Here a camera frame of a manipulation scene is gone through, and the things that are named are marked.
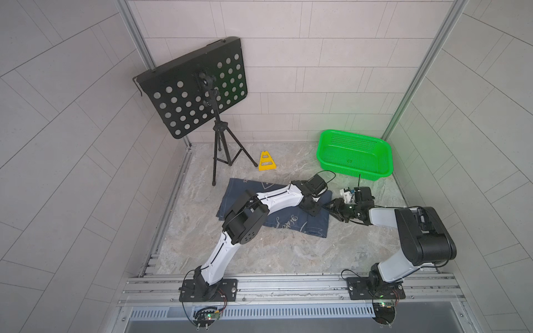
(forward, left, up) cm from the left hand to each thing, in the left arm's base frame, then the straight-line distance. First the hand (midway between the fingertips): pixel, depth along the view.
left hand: (317, 209), depth 93 cm
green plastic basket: (+30, -29, +3) cm, 41 cm away
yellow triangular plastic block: (+27, +24, +2) cm, 36 cm away
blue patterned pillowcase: (-7, +12, +3) cm, 14 cm away
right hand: (0, -3, +2) cm, 4 cm away
